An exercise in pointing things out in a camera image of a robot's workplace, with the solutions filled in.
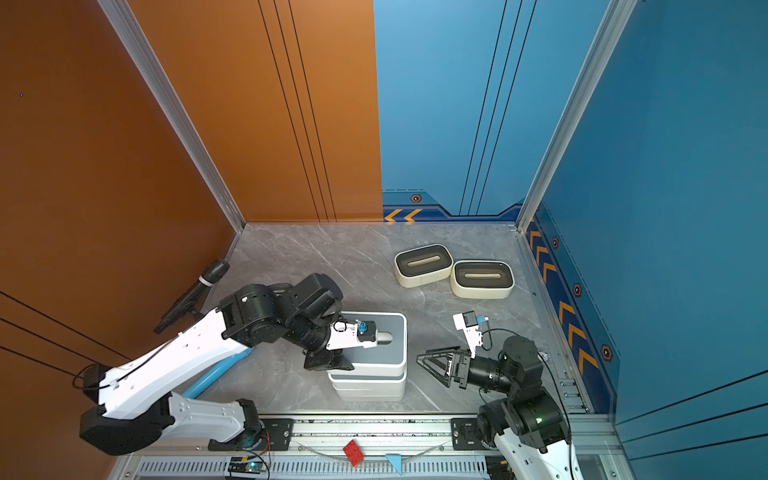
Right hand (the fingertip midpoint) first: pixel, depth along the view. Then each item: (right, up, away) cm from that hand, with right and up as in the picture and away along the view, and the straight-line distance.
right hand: (426, 362), depth 62 cm
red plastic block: (-16, -24, +8) cm, 30 cm away
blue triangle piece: (-6, -25, +7) cm, 27 cm away
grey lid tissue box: (-8, +2, -1) cm, 8 cm away
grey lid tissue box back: (-9, -6, +4) cm, 11 cm away
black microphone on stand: (-57, +11, +12) cm, 59 cm away
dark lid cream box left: (+3, +18, +38) cm, 43 cm away
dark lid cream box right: (+23, +13, +40) cm, 48 cm away
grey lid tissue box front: (-13, -12, +11) cm, 21 cm away
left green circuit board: (-44, -29, +10) cm, 53 cm away
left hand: (-15, +3, +1) cm, 16 cm away
